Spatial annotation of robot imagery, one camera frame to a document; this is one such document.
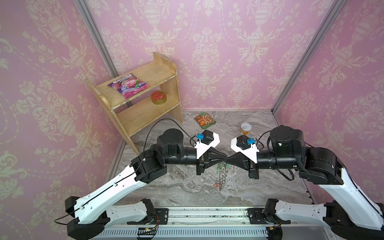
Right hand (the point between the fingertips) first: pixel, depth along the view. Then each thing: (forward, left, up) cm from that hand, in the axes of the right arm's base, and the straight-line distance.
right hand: (228, 158), depth 51 cm
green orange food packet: (+51, +3, -38) cm, 64 cm away
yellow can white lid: (+40, -24, -35) cm, 58 cm away
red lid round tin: (+51, +33, -14) cm, 62 cm away
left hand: (-1, +1, +2) cm, 3 cm away
